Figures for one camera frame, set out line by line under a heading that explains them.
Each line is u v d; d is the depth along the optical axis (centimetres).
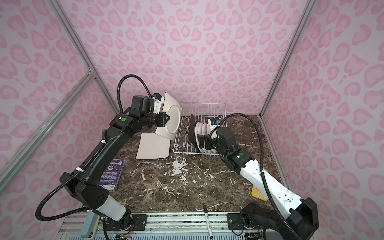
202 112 118
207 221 73
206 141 64
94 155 44
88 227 68
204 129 89
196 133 87
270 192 42
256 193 82
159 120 65
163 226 72
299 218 37
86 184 41
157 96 65
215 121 63
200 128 89
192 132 86
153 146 100
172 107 76
